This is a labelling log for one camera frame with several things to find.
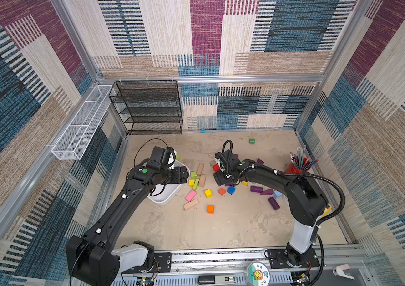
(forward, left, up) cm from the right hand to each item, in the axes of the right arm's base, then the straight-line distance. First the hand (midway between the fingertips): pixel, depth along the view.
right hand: (225, 176), depth 94 cm
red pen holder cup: (+5, -38, +3) cm, 39 cm away
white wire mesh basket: (-1, +62, +30) cm, 69 cm away
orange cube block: (-15, +8, -4) cm, 18 cm away
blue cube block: (-5, -3, -4) cm, 7 cm away
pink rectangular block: (-9, +18, -4) cm, 20 cm away
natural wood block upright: (-1, +12, -3) cm, 13 cm away
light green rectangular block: (+15, +26, -3) cm, 30 cm away
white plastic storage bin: (-10, +28, +1) cm, 30 cm away
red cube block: (+8, +4, -4) cm, 10 cm away
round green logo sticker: (-42, -8, +4) cm, 43 cm away
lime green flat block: (-3, +16, -2) cm, 16 cm away
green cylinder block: (+28, -19, -5) cm, 35 cm away
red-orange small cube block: (-6, +2, -5) cm, 8 cm away
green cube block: (+2, +17, -2) cm, 17 cm away
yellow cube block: (-8, +9, -3) cm, 12 cm away
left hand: (-7, +21, +14) cm, 26 cm away
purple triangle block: (+11, -21, -3) cm, 24 cm away
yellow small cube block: (-1, +18, -3) cm, 18 cm away
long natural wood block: (-13, +18, -5) cm, 22 cm away
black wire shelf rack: (+40, +44, +15) cm, 61 cm away
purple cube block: (+15, -7, -3) cm, 17 cm away
